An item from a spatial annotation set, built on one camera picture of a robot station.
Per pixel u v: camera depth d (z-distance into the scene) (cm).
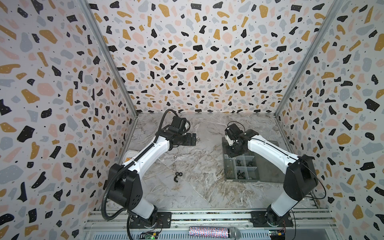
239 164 94
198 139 106
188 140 76
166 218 75
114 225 73
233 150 76
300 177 45
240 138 64
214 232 68
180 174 90
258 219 73
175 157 97
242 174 90
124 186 42
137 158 47
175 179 87
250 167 90
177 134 65
